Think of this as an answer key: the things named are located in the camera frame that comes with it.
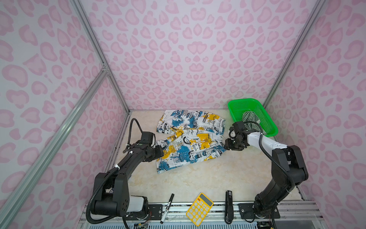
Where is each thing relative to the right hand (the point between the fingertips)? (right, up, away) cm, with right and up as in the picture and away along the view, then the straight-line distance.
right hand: (229, 146), depth 92 cm
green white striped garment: (+18, +17, +9) cm, 26 cm away
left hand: (-44, -3, -4) cm, 44 cm away
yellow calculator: (-21, -29, -19) cm, 41 cm away
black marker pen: (-37, -29, -19) cm, 51 cm away
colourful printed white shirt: (-24, +5, +10) cm, 26 cm away
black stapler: (-6, -30, -20) cm, 37 cm away
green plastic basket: (+14, +27, +25) cm, 39 cm away
